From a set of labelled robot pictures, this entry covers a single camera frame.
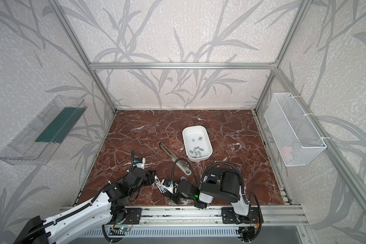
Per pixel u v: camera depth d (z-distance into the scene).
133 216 0.73
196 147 0.99
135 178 0.63
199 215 0.75
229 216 0.74
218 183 0.54
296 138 0.61
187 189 0.65
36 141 0.64
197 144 1.02
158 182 0.83
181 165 0.89
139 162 0.74
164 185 0.71
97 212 0.53
